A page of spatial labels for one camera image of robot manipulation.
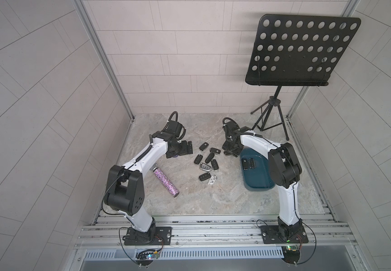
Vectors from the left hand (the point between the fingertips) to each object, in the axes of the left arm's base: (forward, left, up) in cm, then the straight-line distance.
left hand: (188, 149), depth 89 cm
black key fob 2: (-1, -6, -8) cm, 10 cm away
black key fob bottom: (-11, -9, -9) cm, 17 cm away
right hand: (+6, -21, -8) cm, 24 cm away
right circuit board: (-44, -45, -11) cm, 64 cm away
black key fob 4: (-3, -15, -9) cm, 18 cm away
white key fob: (-13, -13, -9) cm, 20 cm away
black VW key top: (+8, -8, -8) cm, 14 cm away
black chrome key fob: (-5, -35, -7) cm, 36 cm away
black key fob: (+4, -16, -7) cm, 18 cm away
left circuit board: (-45, +14, -9) cm, 48 cm away
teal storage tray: (-7, -37, -9) cm, 39 cm away
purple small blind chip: (+2, +8, -9) cm, 12 cm away
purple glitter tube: (-20, +6, -8) cm, 22 cm away
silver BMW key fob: (-6, -9, -8) cm, 14 cm away
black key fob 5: (-4, -31, -7) cm, 32 cm away
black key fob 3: (-1, -11, -8) cm, 14 cm away
